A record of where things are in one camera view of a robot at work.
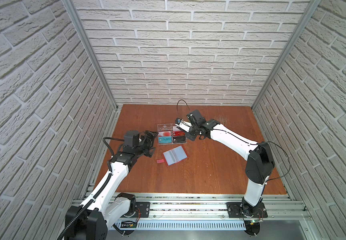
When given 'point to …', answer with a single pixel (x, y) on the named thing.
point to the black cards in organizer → (179, 139)
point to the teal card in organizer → (167, 139)
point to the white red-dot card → (164, 133)
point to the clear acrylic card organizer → (175, 132)
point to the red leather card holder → (174, 155)
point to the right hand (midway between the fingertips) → (187, 128)
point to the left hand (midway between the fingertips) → (158, 136)
